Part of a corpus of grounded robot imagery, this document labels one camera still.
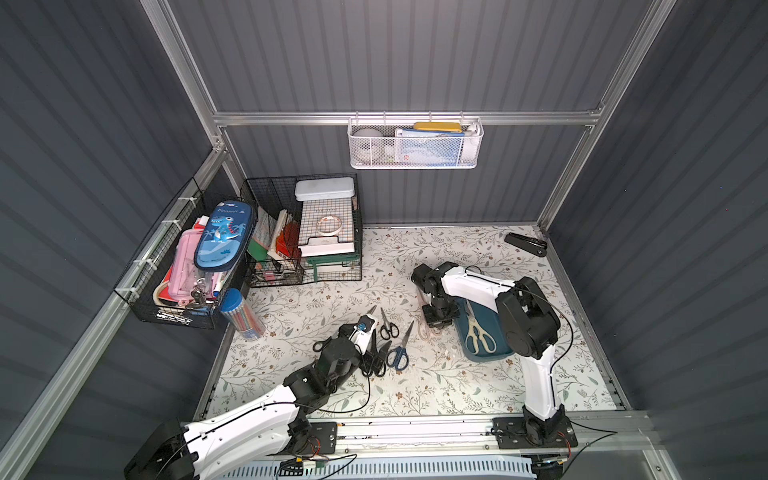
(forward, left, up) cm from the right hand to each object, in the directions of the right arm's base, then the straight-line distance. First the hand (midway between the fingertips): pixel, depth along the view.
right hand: (443, 324), depth 94 cm
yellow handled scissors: (-5, -10, +2) cm, 11 cm away
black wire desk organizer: (+21, +42, +21) cm, 52 cm away
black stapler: (+32, -38, +1) cm, 49 cm away
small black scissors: (-2, +17, +1) cm, 18 cm away
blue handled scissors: (-11, +14, 0) cm, 18 cm away
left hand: (-9, +21, +12) cm, 26 cm away
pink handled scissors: (-3, +5, +1) cm, 6 cm away
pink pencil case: (-4, +64, +32) cm, 72 cm away
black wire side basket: (-9, +68, +35) cm, 77 cm away
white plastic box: (+39, +40, +23) cm, 61 cm away
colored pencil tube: (-5, +57, +14) cm, 59 cm away
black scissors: (-18, +20, +17) cm, 32 cm away
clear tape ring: (+24, +36, +20) cm, 48 cm away
